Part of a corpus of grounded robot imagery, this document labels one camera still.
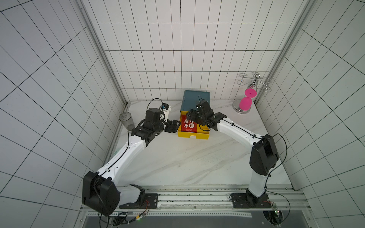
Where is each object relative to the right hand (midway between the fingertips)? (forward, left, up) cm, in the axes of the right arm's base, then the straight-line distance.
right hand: (191, 112), depth 89 cm
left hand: (-12, +10, +3) cm, 16 cm away
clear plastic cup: (-2, +45, -7) cm, 46 cm away
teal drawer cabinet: (+9, +2, +4) cm, 10 cm away
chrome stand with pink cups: (+14, -38, -6) cm, 40 cm away
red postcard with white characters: (-8, +2, -4) cm, 9 cm away
